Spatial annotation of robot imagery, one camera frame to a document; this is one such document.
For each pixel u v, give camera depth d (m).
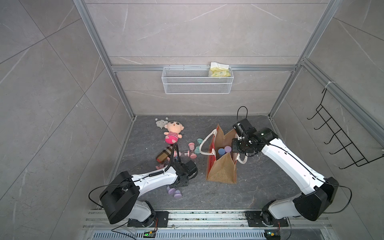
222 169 0.82
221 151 0.88
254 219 0.73
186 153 0.95
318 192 0.39
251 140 0.52
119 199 0.42
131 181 0.45
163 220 0.73
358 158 0.59
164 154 0.94
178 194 0.79
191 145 0.99
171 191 0.79
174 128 1.03
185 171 0.61
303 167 0.44
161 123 1.10
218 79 0.93
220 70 0.86
